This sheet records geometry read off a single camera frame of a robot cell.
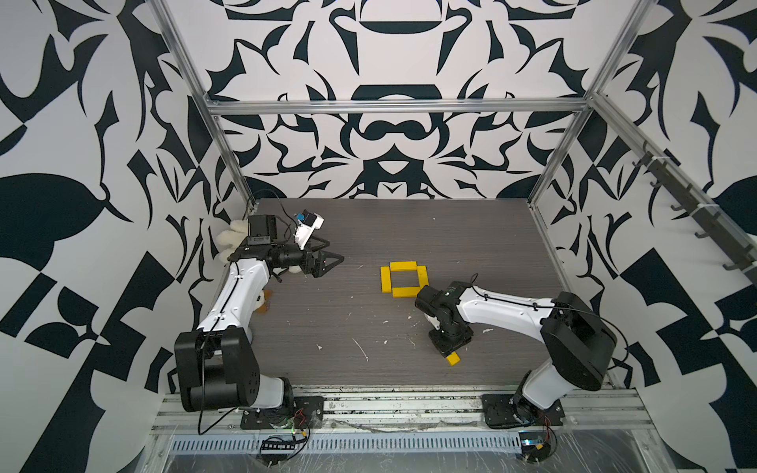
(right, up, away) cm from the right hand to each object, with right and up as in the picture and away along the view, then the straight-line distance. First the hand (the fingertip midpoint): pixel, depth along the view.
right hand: (444, 345), depth 84 cm
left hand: (-32, +28, -3) cm, 42 cm away
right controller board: (+19, -19, -13) cm, 30 cm away
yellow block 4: (+2, -3, -2) cm, 4 cm away
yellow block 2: (-11, +21, +15) cm, 28 cm away
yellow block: (-16, +17, +15) cm, 28 cm away
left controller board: (-43, -21, -12) cm, 50 cm away
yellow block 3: (-4, +17, +15) cm, 23 cm away
